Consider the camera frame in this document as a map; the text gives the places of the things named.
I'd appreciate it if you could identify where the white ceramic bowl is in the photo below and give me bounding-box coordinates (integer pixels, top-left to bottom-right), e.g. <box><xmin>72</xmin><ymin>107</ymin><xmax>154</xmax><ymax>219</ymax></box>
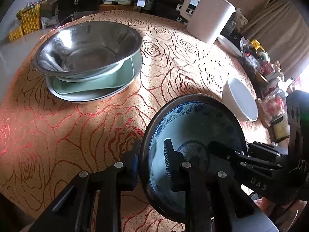
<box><xmin>222</xmin><ymin>78</ymin><xmax>259</xmax><ymax>122</ymax></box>

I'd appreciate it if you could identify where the cardboard box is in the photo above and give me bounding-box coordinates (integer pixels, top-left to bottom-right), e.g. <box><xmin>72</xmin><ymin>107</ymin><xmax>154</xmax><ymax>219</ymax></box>
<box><xmin>40</xmin><ymin>1</ymin><xmax>59</xmax><ymax>27</ymax></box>

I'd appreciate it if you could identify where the blue patterned ceramic bowl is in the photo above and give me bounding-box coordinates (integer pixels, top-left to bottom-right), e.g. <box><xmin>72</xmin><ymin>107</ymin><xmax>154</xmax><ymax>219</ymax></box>
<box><xmin>139</xmin><ymin>94</ymin><xmax>248</xmax><ymax>223</ymax></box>

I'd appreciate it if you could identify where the glass dome with flowers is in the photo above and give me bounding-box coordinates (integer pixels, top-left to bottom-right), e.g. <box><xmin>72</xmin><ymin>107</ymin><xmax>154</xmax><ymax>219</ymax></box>
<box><xmin>259</xmin><ymin>88</ymin><xmax>289</xmax><ymax>127</ymax></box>

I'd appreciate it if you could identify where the black television cabinet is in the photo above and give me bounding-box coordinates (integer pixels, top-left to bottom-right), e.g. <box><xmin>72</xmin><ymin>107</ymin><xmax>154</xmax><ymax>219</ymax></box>
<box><xmin>57</xmin><ymin>0</ymin><xmax>191</xmax><ymax>21</ymax></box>

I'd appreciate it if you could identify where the jar with yellow contents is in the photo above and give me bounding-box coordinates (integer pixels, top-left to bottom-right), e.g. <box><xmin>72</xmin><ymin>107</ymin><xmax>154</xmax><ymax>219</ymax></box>
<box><xmin>272</xmin><ymin>117</ymin><xmax>290</xmax><ymax>139</ymax></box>

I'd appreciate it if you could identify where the white round plate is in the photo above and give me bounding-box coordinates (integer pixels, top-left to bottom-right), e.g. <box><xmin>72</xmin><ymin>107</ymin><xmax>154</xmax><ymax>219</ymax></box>
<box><xmin>45</xmin><ymin>51</ymin><xmax>143</xmax><ymax>104</ymax></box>

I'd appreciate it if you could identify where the green square plate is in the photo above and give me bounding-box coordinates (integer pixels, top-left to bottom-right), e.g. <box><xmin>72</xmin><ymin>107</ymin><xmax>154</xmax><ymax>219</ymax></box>
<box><xmin>53</xmin><ymin>53</ymin><xmax>136</xmax><ymax>95</ymax></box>

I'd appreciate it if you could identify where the rose patterned tablecloth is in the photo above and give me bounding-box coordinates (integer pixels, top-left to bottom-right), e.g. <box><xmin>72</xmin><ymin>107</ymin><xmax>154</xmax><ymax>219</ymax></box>
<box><xmin>0</xmin><ymin>9</ymin><xmax>273</xmax><ymax>232</ymax></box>

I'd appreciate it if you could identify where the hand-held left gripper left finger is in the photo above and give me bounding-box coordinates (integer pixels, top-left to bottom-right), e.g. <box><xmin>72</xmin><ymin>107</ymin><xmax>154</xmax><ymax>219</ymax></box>
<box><xmin>28</xmin><ymin>139</ymin><xmax>141</xmax><ymax>232</ymax></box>

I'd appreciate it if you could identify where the yellow plastic crate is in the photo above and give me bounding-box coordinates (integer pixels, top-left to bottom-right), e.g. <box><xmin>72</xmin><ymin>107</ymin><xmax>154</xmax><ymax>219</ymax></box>
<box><xmin>22</xmin><ymin>19</ymin><xmax>41</xmax><ymax>35</ymax></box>
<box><xmin>8</xmin><ymin>26</ymin><xmax>25</xmax><ymax>42</ymax></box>
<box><xmin>20</xmin><ymin>6</ymin><xmax>41</xmax><ymax>21</ymax></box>

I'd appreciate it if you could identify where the brown wooden box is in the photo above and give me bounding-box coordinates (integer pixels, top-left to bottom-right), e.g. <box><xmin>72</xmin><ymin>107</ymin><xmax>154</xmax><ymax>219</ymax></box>
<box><xmin>100</xmin><ymin>4</ymin><xmax>133</xmax><ymax>11</ymax></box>

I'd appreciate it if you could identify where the white plastic appliance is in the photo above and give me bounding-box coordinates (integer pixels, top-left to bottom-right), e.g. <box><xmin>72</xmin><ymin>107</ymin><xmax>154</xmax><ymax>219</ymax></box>
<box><xmin>185</xmin><ymin>0</ymin><xmax>236</xmax><ymax>44</ymax></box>

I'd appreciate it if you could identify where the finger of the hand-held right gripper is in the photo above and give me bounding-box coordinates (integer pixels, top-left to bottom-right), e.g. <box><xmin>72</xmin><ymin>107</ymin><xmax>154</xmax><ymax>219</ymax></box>
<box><xmin>246</xmin><ymin>142</ymin><xmax>289</xmax><ymax>165</ymax></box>
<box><xmin>208</xmin><ymin>140</ymin><xmax>283</xmax><ymax>176</ymax></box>

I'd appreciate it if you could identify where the large stainless steel bowl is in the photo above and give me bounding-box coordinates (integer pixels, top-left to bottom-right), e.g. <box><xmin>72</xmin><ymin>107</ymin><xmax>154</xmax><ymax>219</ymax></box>
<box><xmin>32</xmin><ymin>21</ymin><xmax>143</xmax><ymax>80</ymax></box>

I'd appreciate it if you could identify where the beige curtain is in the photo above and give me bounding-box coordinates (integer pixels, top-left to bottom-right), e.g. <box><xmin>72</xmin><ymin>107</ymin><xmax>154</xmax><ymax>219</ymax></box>
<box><xmin>228</xmin><ymin>0</ymin><xmax>309</xmax><ymax>78</ymax></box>

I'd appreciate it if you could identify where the white shallow plate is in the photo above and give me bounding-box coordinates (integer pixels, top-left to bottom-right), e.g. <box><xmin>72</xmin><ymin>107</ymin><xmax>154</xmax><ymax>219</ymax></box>
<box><xmin>217</xmin><ymin>34</ymin><xmax>243</xmax><ymax>57</ymax></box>

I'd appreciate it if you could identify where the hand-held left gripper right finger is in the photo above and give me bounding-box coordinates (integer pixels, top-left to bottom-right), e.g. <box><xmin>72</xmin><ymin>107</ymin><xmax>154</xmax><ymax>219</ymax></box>
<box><xmin>164</xmin><ymin>138</ymin><xmax>256</xmax><ymax>232</ymax></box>

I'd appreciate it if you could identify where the green and white box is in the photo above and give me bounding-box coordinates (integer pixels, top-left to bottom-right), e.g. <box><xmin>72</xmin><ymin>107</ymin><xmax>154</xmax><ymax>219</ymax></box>
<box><xmin>101</xmin><ymin>0</ymin><xmax>132</xmax><ymax>5</ymax></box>

